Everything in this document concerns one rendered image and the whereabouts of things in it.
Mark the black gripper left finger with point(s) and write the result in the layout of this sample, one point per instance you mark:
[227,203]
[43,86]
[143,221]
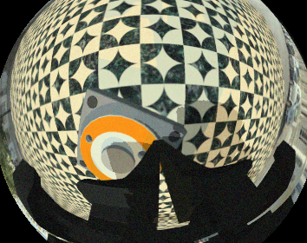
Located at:
[140,189]

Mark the orange round plate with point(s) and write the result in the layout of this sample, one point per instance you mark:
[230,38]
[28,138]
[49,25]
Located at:
[118,130]

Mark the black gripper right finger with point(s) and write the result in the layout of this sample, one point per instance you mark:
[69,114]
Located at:
[188,181]

